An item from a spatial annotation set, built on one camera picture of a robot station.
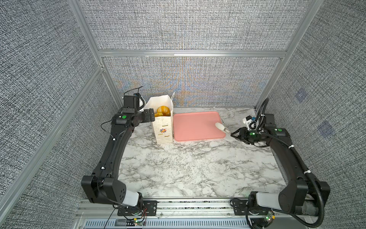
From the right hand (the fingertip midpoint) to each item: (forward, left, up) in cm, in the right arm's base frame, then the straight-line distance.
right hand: (234, 135), depth 80 cm
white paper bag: (+6, +41, +2) cm, 41 cm away
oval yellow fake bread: (+16, +45, 0) cm, 47 cm away
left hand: (+8, +49, +10) cm, 50 cm away
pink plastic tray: (+22, +18, -19) cm, 34 cm away
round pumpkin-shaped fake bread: (+22, +42, -1) cm, 47 cm away
